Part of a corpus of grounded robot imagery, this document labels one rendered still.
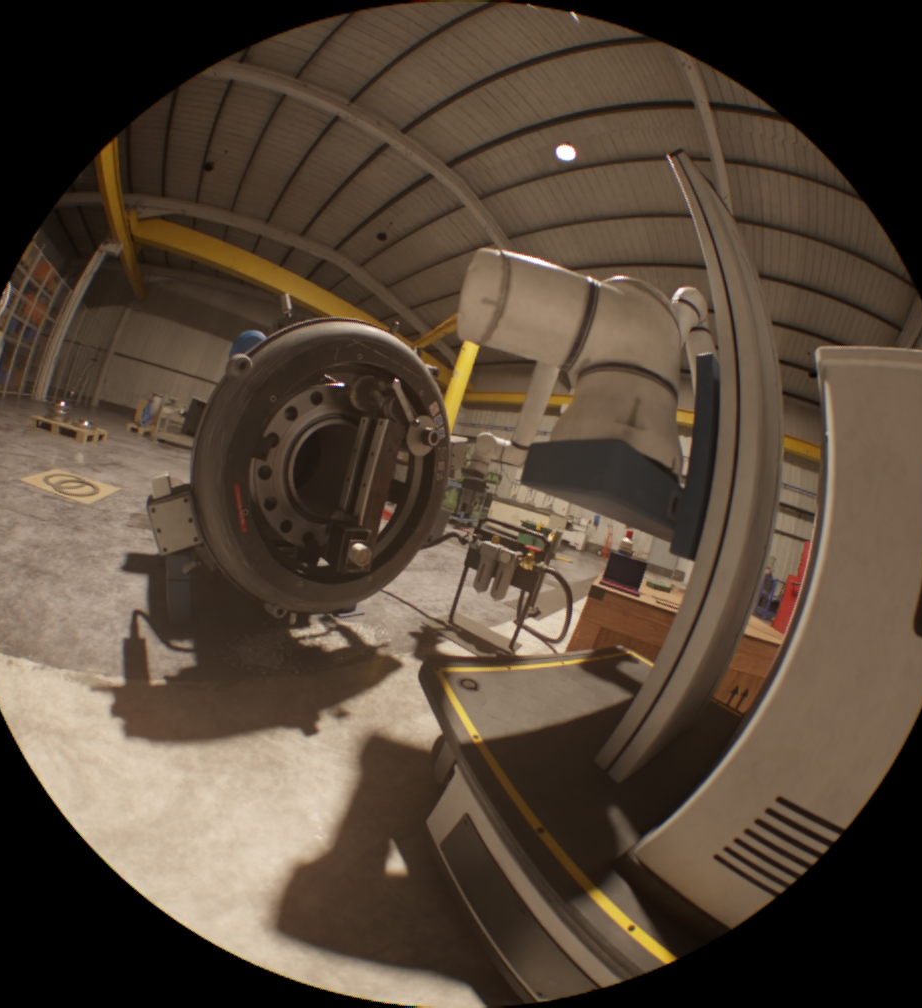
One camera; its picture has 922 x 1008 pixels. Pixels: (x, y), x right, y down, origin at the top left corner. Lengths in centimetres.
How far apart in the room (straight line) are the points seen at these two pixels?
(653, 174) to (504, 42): 418
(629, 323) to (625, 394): 10
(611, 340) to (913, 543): 38
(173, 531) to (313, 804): 57
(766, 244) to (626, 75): 477
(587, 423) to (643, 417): 7
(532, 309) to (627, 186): 824
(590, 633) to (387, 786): 79
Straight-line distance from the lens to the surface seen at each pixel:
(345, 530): 63
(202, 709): 84
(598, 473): 30
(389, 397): 75
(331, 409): 79
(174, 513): 62
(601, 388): 37
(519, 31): 772
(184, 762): 75
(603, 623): 108
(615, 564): 125
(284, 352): 61
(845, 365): 33
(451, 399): 459
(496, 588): 132
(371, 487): 71
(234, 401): 58
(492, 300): 39
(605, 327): 40
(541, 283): 40
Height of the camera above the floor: 63
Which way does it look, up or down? 2 degrees down
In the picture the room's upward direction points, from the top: 17 degrees clockwise
